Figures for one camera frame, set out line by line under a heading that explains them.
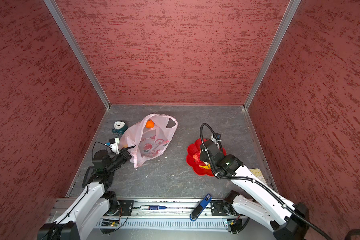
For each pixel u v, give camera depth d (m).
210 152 0.55
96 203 0.55
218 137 0.67
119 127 1.03
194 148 0.94
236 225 0.71
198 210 0.72
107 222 0.73
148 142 0.98
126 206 0.74
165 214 0.74
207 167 0.86
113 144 0.75
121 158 0.73
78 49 0.87
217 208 0.74
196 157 0.87
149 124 1.01
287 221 0.39
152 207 0.74
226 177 0.50
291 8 0.71
